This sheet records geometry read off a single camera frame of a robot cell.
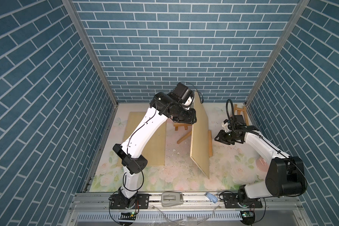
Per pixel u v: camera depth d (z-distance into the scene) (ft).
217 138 2.74
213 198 2.42
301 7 2.33
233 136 2.23
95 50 2.92
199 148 2.88
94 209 2.45
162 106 1.51
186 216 2.31
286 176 1.42
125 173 1.73
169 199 2.33
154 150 3.05
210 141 3.06
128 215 2.37
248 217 2.36
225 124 2.71
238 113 3.77
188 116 1.96
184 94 1.71
